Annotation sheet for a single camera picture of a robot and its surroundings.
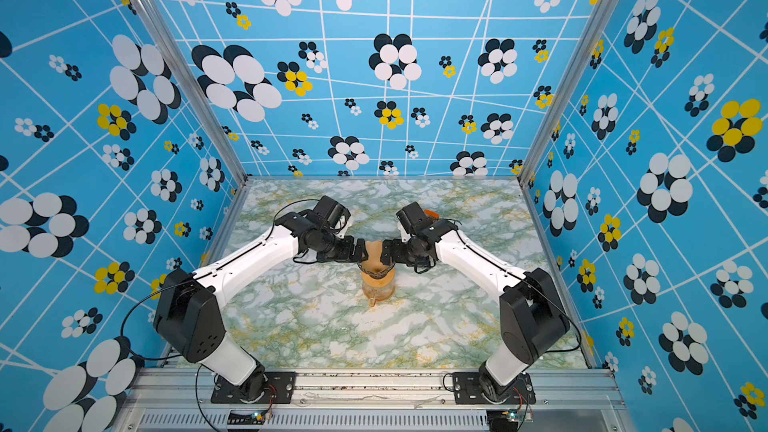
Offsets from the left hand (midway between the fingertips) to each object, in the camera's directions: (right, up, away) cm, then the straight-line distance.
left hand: (358, 255), depth 84 cm
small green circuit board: (-23, -36, -14) cm, 45 cm away
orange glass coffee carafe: (+5, -12, +7) cm, 15 cm away
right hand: (+11, -2, +2) cm, 11 cm away
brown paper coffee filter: (+5, -2, -1) cm, 5 cm away
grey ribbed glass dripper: (+4, -5, -1) cm, 7 cm away
